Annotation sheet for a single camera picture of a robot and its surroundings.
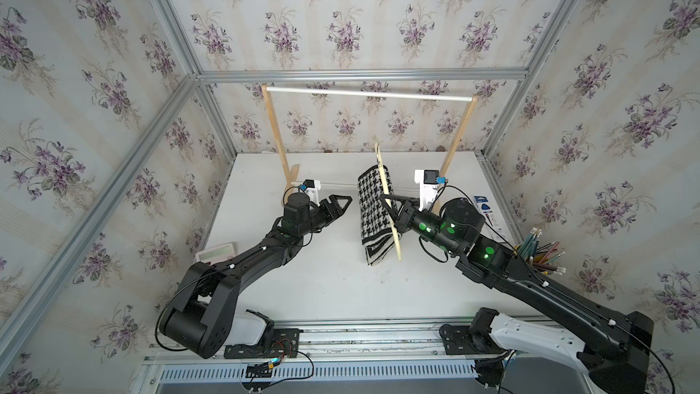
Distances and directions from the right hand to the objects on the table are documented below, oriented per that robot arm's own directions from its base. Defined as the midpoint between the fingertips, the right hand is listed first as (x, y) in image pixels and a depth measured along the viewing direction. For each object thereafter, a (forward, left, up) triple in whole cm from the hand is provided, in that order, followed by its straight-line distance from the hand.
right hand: (384, 198), depth 63 cm
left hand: (+8, +8, -17) cm, 20 cm away
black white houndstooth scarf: (-2, +1, -13) cm, 13 cm away
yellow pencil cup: (-3, -48, -24) cm, 54 cm away
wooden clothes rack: (+26, -25, -11) cm, 37 cm away
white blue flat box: (+18, -41, -33) cm, 56 cm away
